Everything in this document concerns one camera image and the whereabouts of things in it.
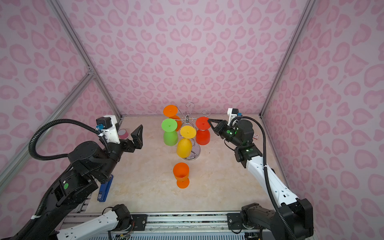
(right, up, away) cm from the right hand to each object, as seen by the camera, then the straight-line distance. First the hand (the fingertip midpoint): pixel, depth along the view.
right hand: (208, 120), depth 69 cm
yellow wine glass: (-11, -12, +4) cm, 17 cm away
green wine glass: (-18, -7, +8) cm, 21 cm away
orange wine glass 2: (-18, +5, +8) cm, 21 cm away
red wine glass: (-2, -7, +6) cm, 10 cm away
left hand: (-30, -2, -14) cm, 33 cm away
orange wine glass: (-13, -27, +11) cm, 32 cm away
